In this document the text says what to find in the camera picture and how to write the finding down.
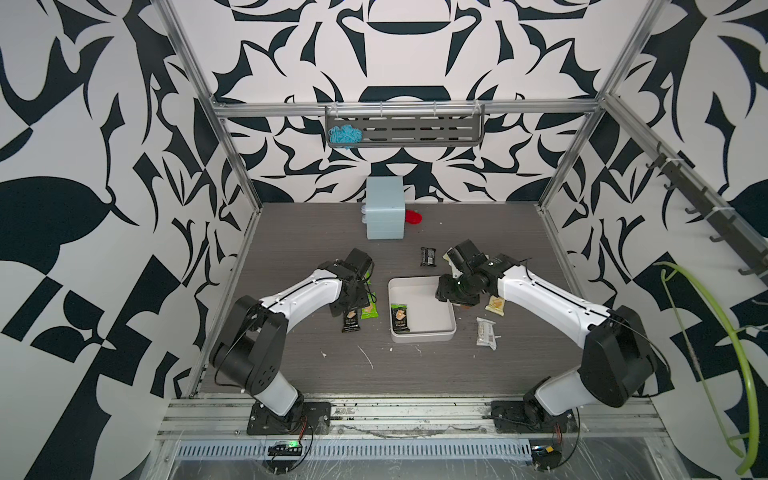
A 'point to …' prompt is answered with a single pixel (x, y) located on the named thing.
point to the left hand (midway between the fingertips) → (352, 298)
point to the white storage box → (430, 319)
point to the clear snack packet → (486, 333)
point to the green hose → (753, 453)
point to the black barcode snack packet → (428, 256)
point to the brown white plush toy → (466, 307)
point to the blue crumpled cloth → (345, 134)
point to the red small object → (413, 217)
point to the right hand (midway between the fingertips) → (437, 291)
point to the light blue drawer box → (384, 211)
